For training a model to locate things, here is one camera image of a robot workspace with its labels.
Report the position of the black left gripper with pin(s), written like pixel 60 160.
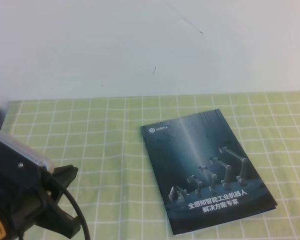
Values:
pixel 30 190

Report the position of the blue robotics brochure book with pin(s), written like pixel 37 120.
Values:
pixel 204 176

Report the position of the green checkered tablecloth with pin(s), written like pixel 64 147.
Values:
pixel 115 186

